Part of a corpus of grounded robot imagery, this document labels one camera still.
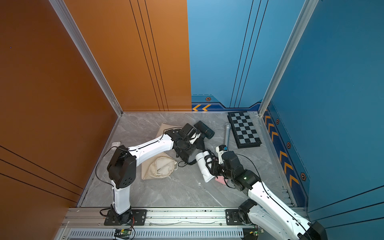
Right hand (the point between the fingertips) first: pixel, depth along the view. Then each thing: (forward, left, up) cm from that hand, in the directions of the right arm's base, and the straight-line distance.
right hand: (208, 164), depth 78 cm
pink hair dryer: (-5, -7, -9) cm, 12 cm away
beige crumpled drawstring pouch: (+4, +29, -11) cm, 31 cm away
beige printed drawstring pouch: (+36, +32, -13) cm, 50 cm away
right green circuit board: (-28, -20, -15) cm, 37 cm away
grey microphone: (+34, -16, -11) cm, 40 cm away
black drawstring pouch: (+7, +11, -3) cm, 14 cm away
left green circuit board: (-29, +42, -16) cm, 53 cm away
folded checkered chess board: (+32, -27, -10) cm, 43 cm away
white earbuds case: (+20, +62, -11) cm, 66 cm away
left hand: (+13, +8, -4) cm, 16 cm away
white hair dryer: (-3, +1, -2) cm, 4 cm away
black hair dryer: (+30, +2, -8) cm, 31 cm away
